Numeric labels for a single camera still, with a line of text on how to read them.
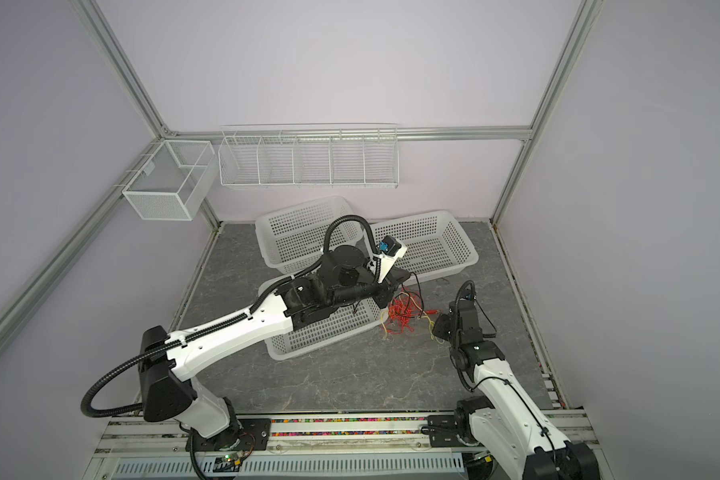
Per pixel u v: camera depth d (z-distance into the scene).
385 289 0.59
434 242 1.15
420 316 0.86
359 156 1.04
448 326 0.76
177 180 1.01
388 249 0.56
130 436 0.76
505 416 0.49
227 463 0.72
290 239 1.16
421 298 0.97
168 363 0.41
